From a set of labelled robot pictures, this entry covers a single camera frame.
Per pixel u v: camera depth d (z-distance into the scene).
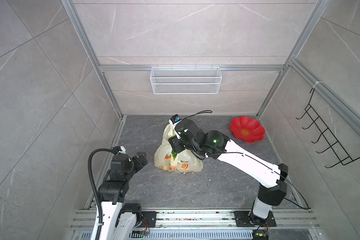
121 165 0.51
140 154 0.65
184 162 0.74
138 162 0.63
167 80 1.00
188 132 0.46
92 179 0.47
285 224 0.73
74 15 0.70
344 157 0.58
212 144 0.44
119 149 0.63
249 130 1.10
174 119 0.56
